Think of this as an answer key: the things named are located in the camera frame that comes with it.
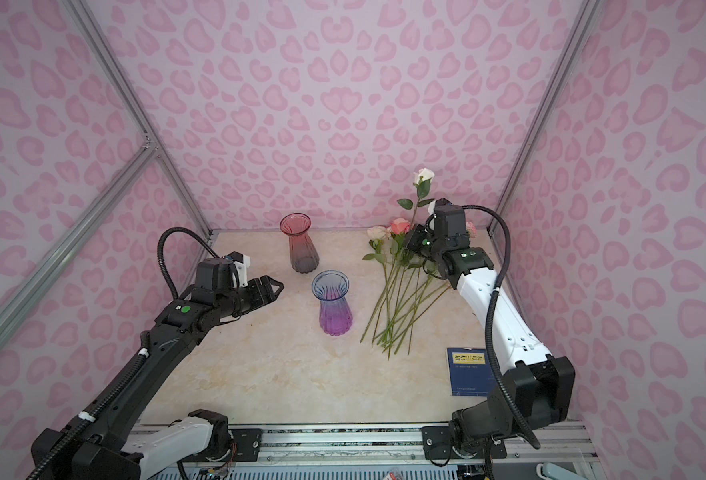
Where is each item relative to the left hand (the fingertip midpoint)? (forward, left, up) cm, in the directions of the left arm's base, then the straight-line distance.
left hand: (275, 284), depth 77 cm
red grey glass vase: (+21, -3, -16) cm, 27 cm away
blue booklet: (-17, -52, -22) cm, 59 cm away
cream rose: (+34, -28, -19) cm, 48 cm away
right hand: (+10, -34, +8) cm, 36 cm away
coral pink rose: (+34, -36, -15) cm, 52 cm away
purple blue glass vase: (+3, -14, -7) cm, 15 cm away
